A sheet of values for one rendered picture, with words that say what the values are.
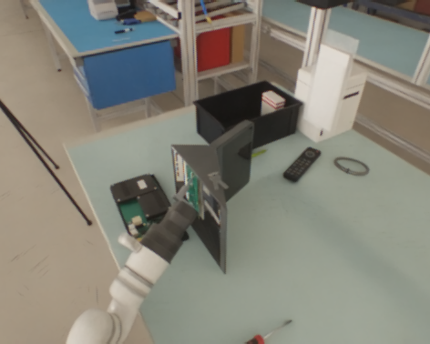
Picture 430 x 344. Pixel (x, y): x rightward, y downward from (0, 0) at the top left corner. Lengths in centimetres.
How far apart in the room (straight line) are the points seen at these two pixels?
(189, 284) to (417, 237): 57
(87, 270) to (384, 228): 162
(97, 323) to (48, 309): 140
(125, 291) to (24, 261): 167
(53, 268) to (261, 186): 151
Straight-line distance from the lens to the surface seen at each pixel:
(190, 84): 245
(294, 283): 81
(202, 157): 76
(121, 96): 238
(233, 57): 271
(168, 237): 69
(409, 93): 195
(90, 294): 205
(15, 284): 226
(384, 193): 108
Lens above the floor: 167
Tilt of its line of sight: 40 degrees down
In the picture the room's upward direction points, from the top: straight up
